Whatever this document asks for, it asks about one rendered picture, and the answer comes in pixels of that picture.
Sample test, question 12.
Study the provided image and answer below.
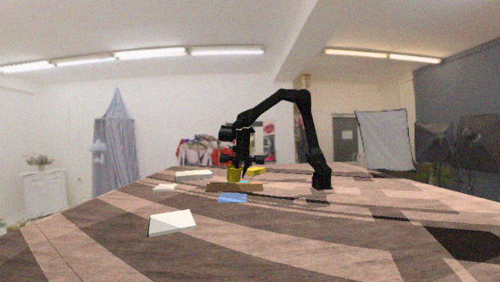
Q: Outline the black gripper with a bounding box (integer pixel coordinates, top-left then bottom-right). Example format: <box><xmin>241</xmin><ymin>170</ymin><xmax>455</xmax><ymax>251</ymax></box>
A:
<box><xmin>220</xmin><ymin>143</ymin><xmax>264</xmax><ymax>179</ymax></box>

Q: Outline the white flat slab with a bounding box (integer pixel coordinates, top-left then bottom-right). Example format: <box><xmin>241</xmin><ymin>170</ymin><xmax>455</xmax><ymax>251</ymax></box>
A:
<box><xmin>148</xmin><ymin>209</ymin><xmax>196</xmax><ymax>237</ymax></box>

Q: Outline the yellow block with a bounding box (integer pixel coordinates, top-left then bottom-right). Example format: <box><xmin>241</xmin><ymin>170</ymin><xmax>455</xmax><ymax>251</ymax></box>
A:
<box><xmin>245</xmin><ymin>167</ymin><xmax>266</xmax><ymax>176</ymax></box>

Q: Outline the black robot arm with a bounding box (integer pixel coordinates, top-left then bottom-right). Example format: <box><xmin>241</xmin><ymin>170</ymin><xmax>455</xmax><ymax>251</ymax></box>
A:
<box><xmin>218</xmin><ymin>88</ymin><xmax>333</xmax><ymax>191</ymax></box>

